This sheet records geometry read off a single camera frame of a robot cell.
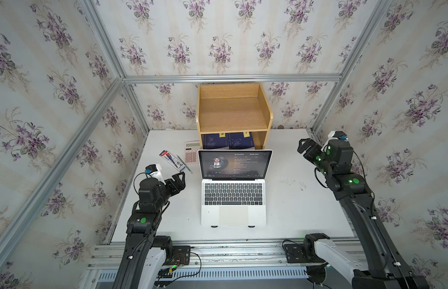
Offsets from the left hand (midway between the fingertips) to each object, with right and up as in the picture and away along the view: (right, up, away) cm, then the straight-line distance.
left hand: (181, 177), depth 74 cm
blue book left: (+13, +16, +16) cm, 26 cm away
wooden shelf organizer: (+23, +27, +8) cm, 37 cm away
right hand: (+53, +14, -3) cm, 55 cm away
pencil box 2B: (-15, +7, +30) cm, 34 cm away
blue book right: (+25, +16, +16) cm, 34 cm away
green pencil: (-4, +2, +27) cm, 27 cm away
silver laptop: (+23, -10, +24) cm, 35 cm away
